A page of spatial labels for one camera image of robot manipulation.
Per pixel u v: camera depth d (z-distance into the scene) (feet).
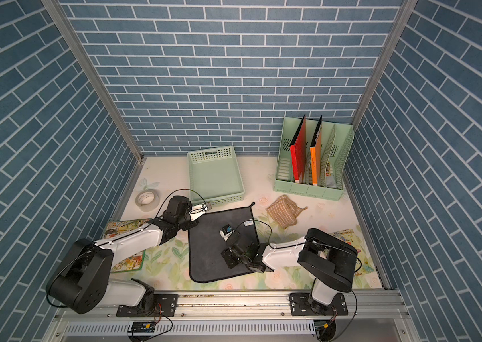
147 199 3.34
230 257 2.48
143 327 2.36
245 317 2.39
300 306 2.41
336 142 3.15
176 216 2.28
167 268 2.70
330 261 1.49
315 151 2.76
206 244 2.92
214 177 3.58
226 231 2.52
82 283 1.40
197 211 2.58
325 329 2.32
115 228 3.00
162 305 2.38
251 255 2.18
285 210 3.16
